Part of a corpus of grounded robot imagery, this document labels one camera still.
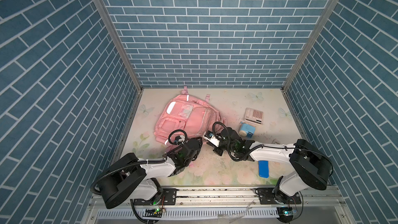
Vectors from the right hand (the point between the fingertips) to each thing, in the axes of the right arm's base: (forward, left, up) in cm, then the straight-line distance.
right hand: (206, 140), depth 84 cm
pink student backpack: (+21, +15, -4) cm, 26 cm away
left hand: (+1, +1, -1) cm, 2 cm away
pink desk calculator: (+23, -30, -6) cm, 38 cm away
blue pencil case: (-10, -32, -8) cm, 34 cm away
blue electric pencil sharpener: (+11, -24, -4) cm, 26 cm away
